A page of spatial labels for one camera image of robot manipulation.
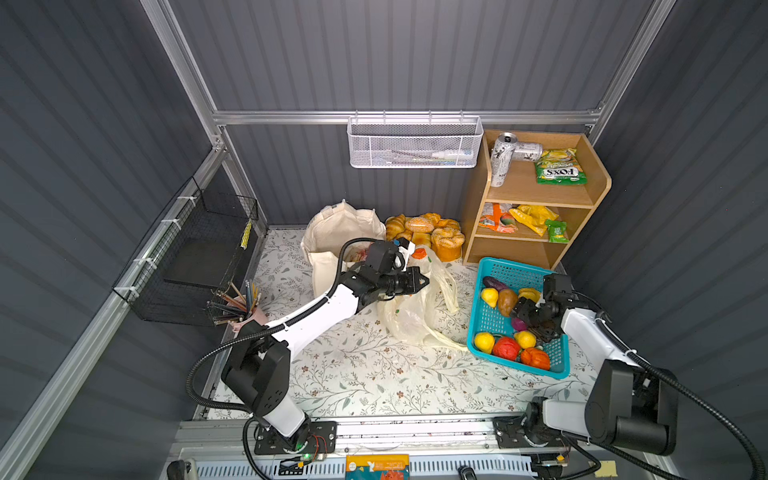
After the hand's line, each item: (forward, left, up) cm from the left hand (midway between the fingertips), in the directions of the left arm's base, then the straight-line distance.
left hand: (432, 280), depth 79 cm
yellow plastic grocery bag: (+1, -2, -20) cm, 21 cm away
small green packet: (+18, -43, -1) cm, 47 cm away
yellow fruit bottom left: (-11, -16, -16) cm, 25 cm away
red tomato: (-14, -20, -13) cm, 28 cm away
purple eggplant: (+10, -23, -16) cm, 30 cm away
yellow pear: (+4, -22, -17) cm, 28 cm away
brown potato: (+2, -26, -16) cm, 30 cm away
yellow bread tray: (+22, -11, -15) cm, 29 cm away
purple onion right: (-7, -26, -15) cm, 31 cm away
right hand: (-6, -30, -15) cm, 34 cm away
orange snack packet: (+25, -25, -1) cm, 35 cm away
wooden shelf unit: (+21, -33, +10) cm, 40 cm away
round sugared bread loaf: (+24, -11, -12) cm, 29 cm away
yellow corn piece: (+3, -33, -14) cm, 36 cm away
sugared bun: (+35, -2, -13) cm, 37 cm away
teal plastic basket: (-6, -20, -20) cm, 29 cm away
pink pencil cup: (+1, +56, -13) cm, 57 cm away
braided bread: (+38, +7, -16) cm, 42 cm away
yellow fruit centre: (-11, -27, -15) cm, 33 cm away
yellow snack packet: (+24, -37, 0) cm, 44 cm away
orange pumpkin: (-17, -27, -14) cm, 35 cm away
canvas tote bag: (+25, +31, -4) cm, 40 cm away
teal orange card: (-38, +16, -21) cm, 46 cm away
